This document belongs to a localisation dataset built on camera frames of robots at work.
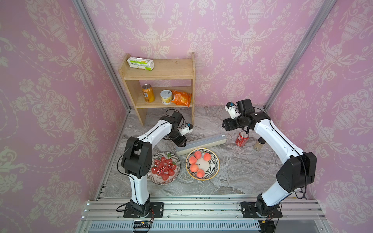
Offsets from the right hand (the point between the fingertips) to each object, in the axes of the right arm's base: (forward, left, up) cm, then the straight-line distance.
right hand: (229, 122), depth 86 cm
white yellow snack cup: (+17, +37, +8) cm, 42 cm away
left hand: (-5, +29, -12) cm, 32 cm away
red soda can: (-5, -9, -11) cm, 15 cm away
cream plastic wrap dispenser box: (-4, +20, -15) cm, 26 cm away
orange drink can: (+18, +48, +10) cm, 52 cm away
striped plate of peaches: (-17, +17, -20) cm, 31 cm away
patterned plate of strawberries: (-20, +39, -15) cm, 46 cm away
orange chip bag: (+15, +28, +7) cm, 32 cm away
